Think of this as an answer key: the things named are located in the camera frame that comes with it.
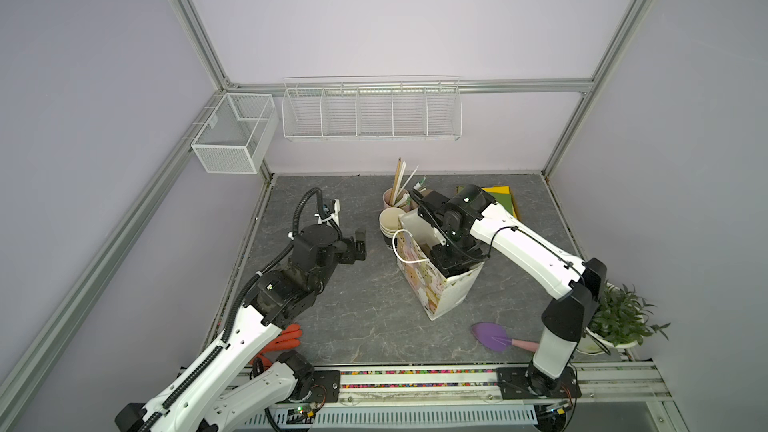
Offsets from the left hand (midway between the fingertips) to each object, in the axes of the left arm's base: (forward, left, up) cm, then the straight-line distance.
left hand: (346, 231), depth 70 cm
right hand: (-7, -26, -10) cm, 28 cm away
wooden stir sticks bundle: (+30, -15, -13) cm, 36 cm away
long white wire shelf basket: (+47, -9, +2) cm, 47 cm away
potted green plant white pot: (-22, -59, -9) cm, 64 cm away
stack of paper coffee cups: (+13, -10, -14) cm, 22 cm away
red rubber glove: (-16, +19, -28) cm, 38 cm away
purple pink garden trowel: (-19, -38, -29) cm, 51 cm away
